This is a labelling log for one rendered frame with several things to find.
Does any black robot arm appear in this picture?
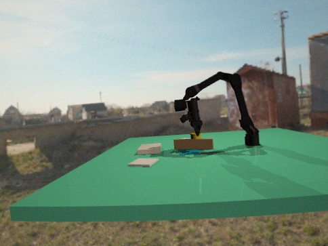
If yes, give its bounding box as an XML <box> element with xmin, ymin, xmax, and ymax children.
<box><xmin>174</xmin><ymin>72</ymin><xmax>260</xmax><ymax>146</ymax></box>

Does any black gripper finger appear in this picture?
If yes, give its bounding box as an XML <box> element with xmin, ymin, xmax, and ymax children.
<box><xmin>193</xmin><ymin>125</ymin><xmax>201</xmax><ymax>136</ymax></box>

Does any yellow cup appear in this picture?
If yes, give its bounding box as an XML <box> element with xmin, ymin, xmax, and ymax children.
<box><xmin>190</xmin><ymin>133</ymin><xmax>202</xmax><ymax>139</ymax></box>

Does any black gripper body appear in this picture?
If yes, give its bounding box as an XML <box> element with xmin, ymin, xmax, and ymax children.
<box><xmin>188</xmin><ymin>108</ymin><xmax>203</xmax><ymax>127</ymax></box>

